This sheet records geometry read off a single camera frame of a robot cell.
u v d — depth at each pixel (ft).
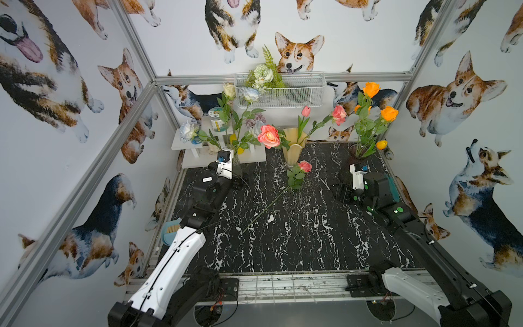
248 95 2.56
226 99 2.98
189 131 2.54
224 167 1.98
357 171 2.25
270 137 2.14
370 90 2.68
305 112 2.95
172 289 1.41
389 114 2.77
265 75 2.56
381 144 2.59
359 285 2.39
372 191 1.92
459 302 1.31
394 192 3.48
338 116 2.68
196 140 3.26
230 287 2.44
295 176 3.46
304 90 3.04
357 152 3.03
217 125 3.03
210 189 1.73
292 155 3.27
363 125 2.89
